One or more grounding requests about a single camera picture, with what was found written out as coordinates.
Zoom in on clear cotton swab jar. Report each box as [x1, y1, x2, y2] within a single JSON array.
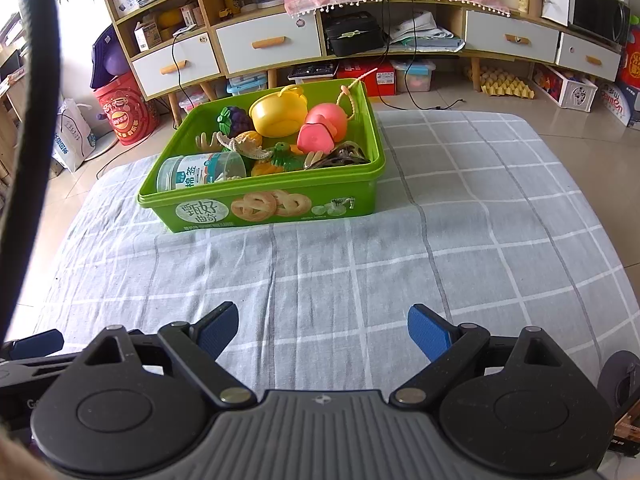
[[156, 151, 247, 192]]

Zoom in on purple toy grapes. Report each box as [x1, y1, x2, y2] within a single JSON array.
[[216, 106, 253, 137]]

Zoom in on red flat box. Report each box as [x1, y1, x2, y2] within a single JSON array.
[[342, 60, 396, 96]]

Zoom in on yellow toy pot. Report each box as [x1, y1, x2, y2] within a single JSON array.
[[249, 85, 308, 137]]

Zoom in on blue lid storage box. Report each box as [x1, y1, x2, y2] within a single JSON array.
[[227, 72, 268, 97]]

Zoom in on dark round object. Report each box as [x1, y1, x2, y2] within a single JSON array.
[[597, 350, 640, 411]]

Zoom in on pink toy peach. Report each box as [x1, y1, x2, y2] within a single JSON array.
[[296, 101, 348, 153]]

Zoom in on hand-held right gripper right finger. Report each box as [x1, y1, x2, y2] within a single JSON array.
[[390, 304, 568, 408]]

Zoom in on long wooden cabinet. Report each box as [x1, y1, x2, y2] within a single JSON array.
[[99, 0, 631, 128]]

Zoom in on white drawer orange handle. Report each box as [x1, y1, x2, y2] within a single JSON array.
[[215, 10, 323, 77], [556, 32, 623, 82], [465, 10, 560, 61], [131, 32, 221, 98]]

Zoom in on white shopping bag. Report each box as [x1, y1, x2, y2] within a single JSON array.
[[51, 98, 97, 173]]

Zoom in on dark patterned hair claw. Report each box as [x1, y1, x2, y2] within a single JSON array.
[[304, 141, 373, 169]]

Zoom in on green plastic box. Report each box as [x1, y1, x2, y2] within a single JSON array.
[[137, 79, 387, 234]]

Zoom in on black strap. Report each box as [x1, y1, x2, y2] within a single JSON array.
[[0, 0, 61, 346]]

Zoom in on red printed bucket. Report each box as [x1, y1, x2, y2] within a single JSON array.
[[94, 72, 161, 147]]

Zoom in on white printed crate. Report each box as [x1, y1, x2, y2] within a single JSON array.
[[532, 65, 598, 113]]

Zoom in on round white base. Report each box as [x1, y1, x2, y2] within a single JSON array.
[[85, 132, 118, 161]]

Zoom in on clear storage box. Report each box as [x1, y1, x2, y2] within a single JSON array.
[[391, 59, 435, 93]]

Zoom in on pink beaded cord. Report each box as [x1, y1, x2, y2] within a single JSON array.
[[339, 64, 378, 122]]

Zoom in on grey checked bedsheet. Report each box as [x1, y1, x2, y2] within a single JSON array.
[[30, 109, 640, 411]]

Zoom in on white microwave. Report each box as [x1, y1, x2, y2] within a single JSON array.
[[567, 0, 632, 46]]

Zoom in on pink lid storage box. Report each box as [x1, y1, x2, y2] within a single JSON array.
[[178, 85, 206, 113]]

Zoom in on orange toy pineapple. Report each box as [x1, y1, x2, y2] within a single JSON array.
[[250, 142, 307, 177]]

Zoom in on black keyboard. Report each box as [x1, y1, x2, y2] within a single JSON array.
[[287, 62, 341, 83]]

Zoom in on colourful printed box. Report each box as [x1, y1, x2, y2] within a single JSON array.
[[597, 82, 640, 128]]

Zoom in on black case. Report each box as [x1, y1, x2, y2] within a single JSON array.
[[324, 14, 387, 57]]

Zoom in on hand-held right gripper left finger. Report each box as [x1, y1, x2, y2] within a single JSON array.
[[80, 301, 258, 408]]

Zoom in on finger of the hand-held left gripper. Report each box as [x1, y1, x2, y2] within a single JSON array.
[[0, 329, 83, 377]]

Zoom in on yellow egg foam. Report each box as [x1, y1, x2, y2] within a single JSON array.
[[465, 66, 536, 98]]

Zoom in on brown cardboard box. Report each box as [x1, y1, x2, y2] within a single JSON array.
[[612, 410, 640, 456]]

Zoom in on tan toy octopus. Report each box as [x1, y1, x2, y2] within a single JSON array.
[[220, 136, 271, 162]]

